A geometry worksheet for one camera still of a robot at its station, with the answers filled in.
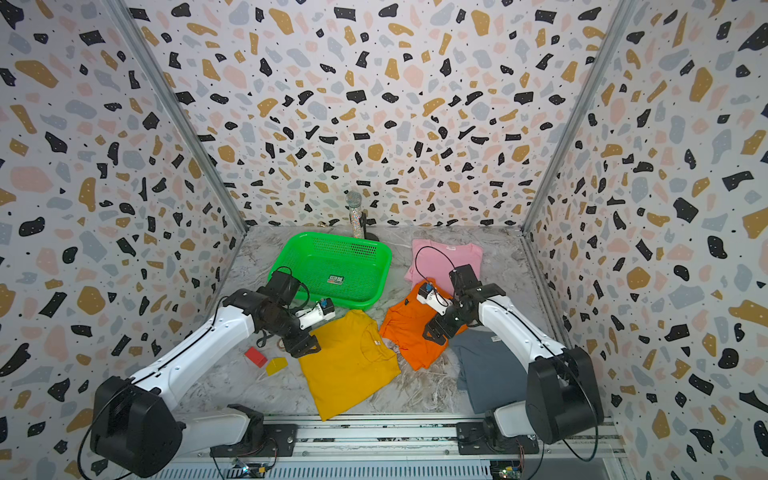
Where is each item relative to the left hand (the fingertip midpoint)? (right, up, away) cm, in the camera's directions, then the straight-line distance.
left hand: (316, 335), depth 81 cm
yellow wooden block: (-12, -9, +3) cm, 15 cm away
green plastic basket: (+5, +16, +29) cm, 33 cm away
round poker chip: (-5, +1, -11) cm, 12 cm away
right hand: (+33, +2, +5) cm, 34 cm away
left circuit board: (-13, -29, -11) cm, 33 cm away
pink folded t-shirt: (+32, +20, -8) cm, 39 cm away
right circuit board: (+48, -29, -10) cm, 57 cm away
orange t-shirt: (+24, -1, +14) cm, 28 cm away
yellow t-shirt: (+9, -9, +8) cm, 15 cm away
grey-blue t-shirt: (+48, -12, +3) cm, 49 cm away
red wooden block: (-19, -8, +5) cm, 21 cm away
